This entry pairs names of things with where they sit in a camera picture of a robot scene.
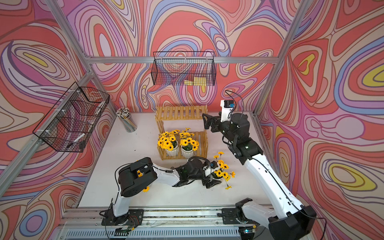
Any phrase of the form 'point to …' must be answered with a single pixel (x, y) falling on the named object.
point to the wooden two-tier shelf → (194, 113)
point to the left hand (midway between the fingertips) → (220, 176)
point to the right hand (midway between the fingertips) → (211, 117)
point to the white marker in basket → (79, 137)
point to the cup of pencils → (123, 113)
